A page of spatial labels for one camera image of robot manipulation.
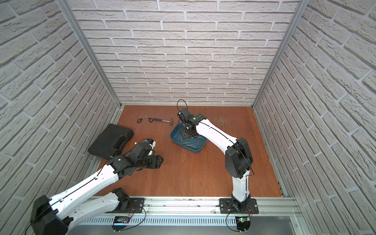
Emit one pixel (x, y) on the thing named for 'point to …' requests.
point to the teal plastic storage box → (194, 144)
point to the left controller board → (120, 223)
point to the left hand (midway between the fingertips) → (159, 157)
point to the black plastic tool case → (110, 141)
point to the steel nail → (191, 145)
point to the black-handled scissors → (141, 119)
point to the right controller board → (243, 223)
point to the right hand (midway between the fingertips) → (189, 133)
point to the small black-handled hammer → (171, 122)
